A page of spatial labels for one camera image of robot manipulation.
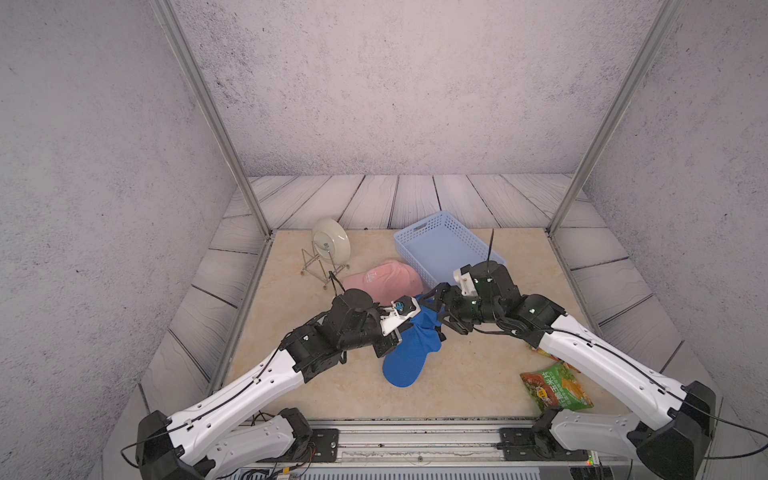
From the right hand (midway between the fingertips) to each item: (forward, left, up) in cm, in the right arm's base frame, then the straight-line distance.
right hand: (426, 310), depth 70 cm
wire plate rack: (+32, +36, -24) cm, 54 cm away
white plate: (+33, +29, -8) cm, 45 cm away
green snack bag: (-10, -35, -22) cm, 43 cm away
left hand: (-3, +3, -1) cm, 5 cm away
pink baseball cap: (+20, +11, -17) cm, 28 cm away
